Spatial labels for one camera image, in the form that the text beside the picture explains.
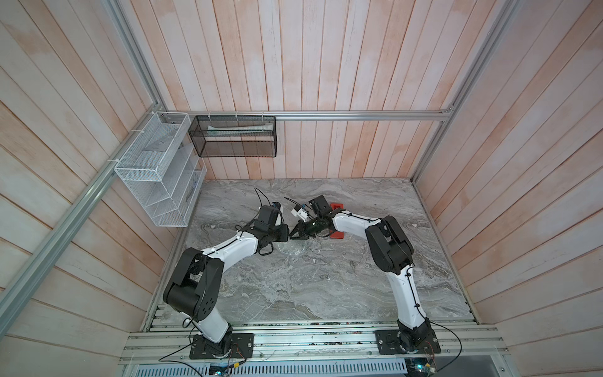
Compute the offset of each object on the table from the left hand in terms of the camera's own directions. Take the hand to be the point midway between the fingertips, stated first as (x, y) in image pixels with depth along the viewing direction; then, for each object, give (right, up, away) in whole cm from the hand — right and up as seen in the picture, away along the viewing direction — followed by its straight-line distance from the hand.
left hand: (286, 233), depth 93 cm
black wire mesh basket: (-24, +43, +11) cm, 50 cm away
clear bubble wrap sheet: (+2, -6, -3) cm, 7 cm away
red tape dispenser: (+20, 0, -5) cm, 21 cm away
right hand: (+1, -2, +2) cm, 3 cm away
